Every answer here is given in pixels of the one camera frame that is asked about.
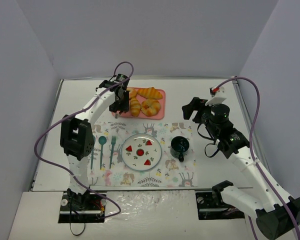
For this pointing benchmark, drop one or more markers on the ring donut bread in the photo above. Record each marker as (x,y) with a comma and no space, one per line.
(131,92)

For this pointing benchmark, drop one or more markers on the teal plastic spoon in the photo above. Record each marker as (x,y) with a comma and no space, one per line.
(102,140)

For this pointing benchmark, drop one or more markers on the teal plastic fork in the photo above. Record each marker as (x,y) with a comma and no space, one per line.
(113,143)

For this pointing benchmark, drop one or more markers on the white strawberry plate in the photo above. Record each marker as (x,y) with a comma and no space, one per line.
(141,152)

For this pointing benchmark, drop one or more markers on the curled croissant bread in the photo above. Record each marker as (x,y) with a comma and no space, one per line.
(150,107)

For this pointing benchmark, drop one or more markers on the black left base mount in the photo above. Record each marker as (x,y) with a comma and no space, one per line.
(89,209)

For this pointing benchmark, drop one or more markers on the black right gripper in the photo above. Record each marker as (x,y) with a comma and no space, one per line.
(196,113)

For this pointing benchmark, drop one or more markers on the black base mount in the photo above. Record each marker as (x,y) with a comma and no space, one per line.
(89,209)
(207,208)

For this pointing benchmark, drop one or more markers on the ridged oval bread roll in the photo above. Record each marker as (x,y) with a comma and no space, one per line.
(135,107)

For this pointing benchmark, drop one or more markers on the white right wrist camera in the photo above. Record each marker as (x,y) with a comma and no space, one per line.
(218,96)

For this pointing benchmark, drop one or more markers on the floral patterned placemat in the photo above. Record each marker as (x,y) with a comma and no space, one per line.
(169,173)

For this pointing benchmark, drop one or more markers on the pink plastic tray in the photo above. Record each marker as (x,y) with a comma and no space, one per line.
(160,114)

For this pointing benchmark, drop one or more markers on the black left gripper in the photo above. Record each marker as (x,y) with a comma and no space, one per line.
(119,106)

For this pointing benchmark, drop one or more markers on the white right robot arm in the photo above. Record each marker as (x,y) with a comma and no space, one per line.
(275,211)

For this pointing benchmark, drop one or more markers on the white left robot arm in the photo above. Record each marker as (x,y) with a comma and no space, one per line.
(76,135)

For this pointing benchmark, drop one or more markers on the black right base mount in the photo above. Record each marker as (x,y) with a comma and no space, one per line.
(207,208)

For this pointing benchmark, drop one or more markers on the dark green mug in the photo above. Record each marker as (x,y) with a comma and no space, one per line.
(179,146)

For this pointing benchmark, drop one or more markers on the long croissant bread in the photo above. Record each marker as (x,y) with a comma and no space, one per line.
(150,93)

